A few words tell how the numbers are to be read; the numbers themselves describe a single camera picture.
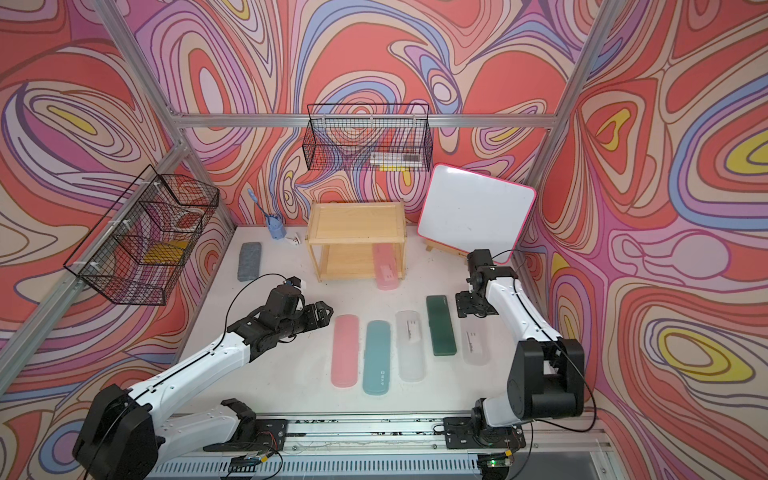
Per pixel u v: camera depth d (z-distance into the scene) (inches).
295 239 45.2
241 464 28.0
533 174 40.2
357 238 34.6
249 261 41.8
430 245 43.0
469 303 30.5
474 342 34.4
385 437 29.5
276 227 43.9
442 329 36.1
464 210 39.8
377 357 34.1
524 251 40.5
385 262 41.0
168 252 28.2
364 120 34.8
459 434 28.9
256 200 45.3
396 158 35.8
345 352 34.4
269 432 28.8
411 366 33.5
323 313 29.8
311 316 28.9
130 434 15.4
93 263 24.6
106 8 26.5
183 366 18.9
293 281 30.0
